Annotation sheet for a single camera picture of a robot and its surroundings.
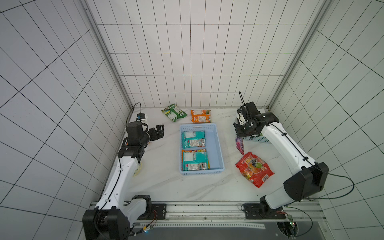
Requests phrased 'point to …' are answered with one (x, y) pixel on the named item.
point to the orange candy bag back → (201, 116)
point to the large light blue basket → (212, 142)
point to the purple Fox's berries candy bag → (240, 145)
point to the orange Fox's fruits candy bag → (197, 150)
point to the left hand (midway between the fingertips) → (155, 130)
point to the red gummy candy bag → (255, 169)
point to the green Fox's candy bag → (174, 113)
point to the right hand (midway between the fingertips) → (233, 131)
